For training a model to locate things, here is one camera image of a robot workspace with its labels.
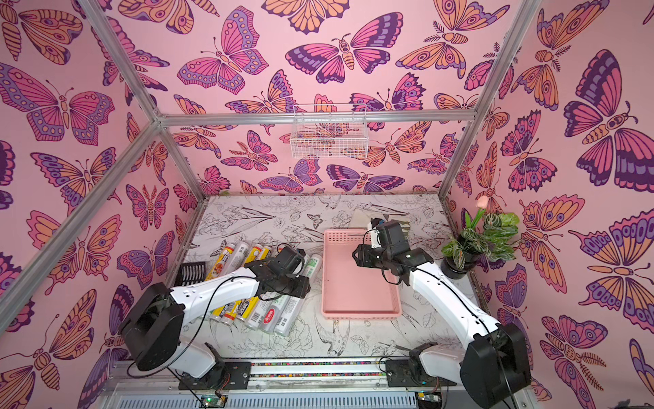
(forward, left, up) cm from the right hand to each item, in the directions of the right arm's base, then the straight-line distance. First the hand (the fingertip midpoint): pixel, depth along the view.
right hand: (355, 255), depth 81 cm
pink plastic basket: (-6, +1, -14) cm, 16 cm away
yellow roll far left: (+4, +49, -13) cm, 51 cm away
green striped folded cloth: (+29, -4, -17) cm, 34 cm away
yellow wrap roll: (-13, +35, -12) cm, 39 cm away
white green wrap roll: (-12, +20, -12) cm, 26 cm away
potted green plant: (+2, -38, +9) cm, 39 cm away
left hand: (-6, +15, -11) cm, 20 cm away
